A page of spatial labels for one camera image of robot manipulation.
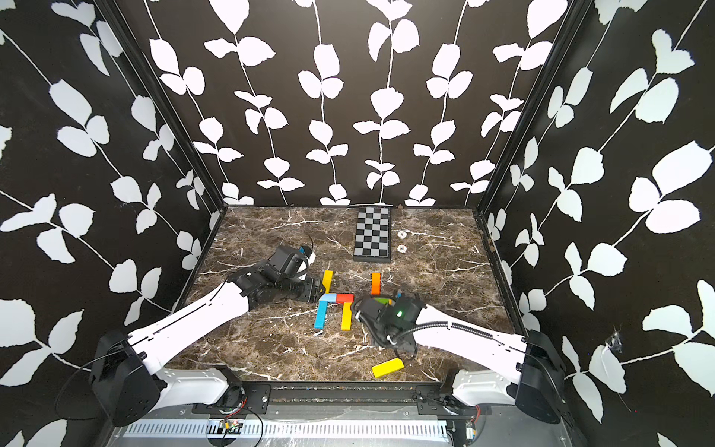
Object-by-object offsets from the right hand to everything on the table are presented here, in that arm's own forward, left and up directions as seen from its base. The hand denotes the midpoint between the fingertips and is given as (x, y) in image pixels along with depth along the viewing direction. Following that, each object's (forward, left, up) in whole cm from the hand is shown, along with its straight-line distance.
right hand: (384, 338), depth 76 cm
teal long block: (+9, +20, -8) cm, 24 cm away
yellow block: (+9, +12, -9) cm, 17 cm away
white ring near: (+38, -8, -9) cm, 40 cm away
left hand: (+13, +19, +6) cm, 24 cm away
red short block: (+17, +14, -9) cm, 23 cm away
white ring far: (+44, -9, -9) cm, 46 cm away
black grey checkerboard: (+42, +3, -6) cm, 43 cm away
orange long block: (+22, +2, -9) cm, 24 cm away
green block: (+3, +1, +18) cm, 18 cm away
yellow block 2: (-5, -1, -9) cm, 11 cm away
